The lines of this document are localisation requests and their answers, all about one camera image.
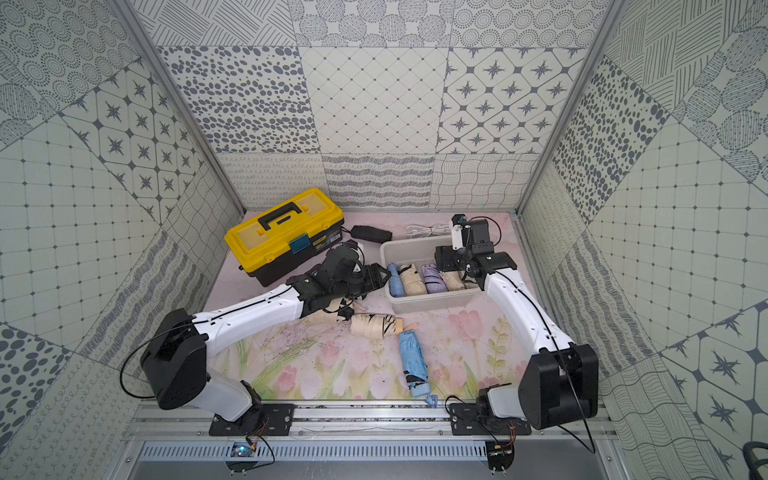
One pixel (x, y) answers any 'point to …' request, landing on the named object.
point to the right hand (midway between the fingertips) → (449, 257)
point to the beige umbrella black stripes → (374, 326)
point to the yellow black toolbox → (276, 243)
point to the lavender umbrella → (433, 280)
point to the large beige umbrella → (412, 282)
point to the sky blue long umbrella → (415, 366)
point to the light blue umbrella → (396, 286)
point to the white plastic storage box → (421, 251)
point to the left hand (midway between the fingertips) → (387, 271)
